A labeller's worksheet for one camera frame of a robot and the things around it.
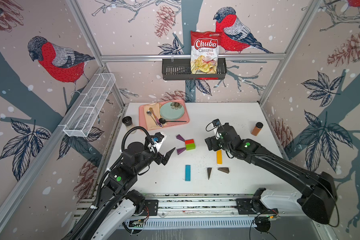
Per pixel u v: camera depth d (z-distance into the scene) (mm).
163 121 1091
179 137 996
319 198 379
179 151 925
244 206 729
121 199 467
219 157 905
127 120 971
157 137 553
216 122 684
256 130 956
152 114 1141
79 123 710
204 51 844
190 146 952
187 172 856
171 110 1158
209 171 836
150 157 565
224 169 842
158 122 1072
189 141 988
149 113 1141
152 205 743
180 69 1067
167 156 602
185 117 1115
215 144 698
